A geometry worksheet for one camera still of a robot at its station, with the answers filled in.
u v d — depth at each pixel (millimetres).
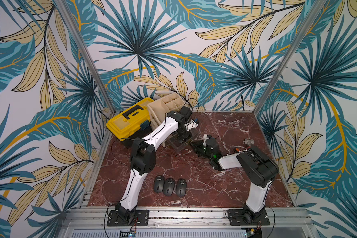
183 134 832
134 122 902
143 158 549
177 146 845
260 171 505
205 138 913
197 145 851
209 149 750
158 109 896
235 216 731
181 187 818
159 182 836
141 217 737
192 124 833
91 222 732
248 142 996
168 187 816
